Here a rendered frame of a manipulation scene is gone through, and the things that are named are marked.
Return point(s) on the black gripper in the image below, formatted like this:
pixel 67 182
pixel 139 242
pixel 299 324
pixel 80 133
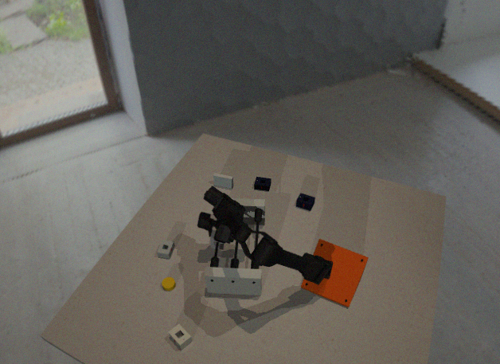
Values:
pixel 206 222

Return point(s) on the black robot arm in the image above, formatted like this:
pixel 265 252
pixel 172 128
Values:
pixel 268 252

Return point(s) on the yellow short cylinder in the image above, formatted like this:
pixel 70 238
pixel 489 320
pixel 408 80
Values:
pixel 168 284

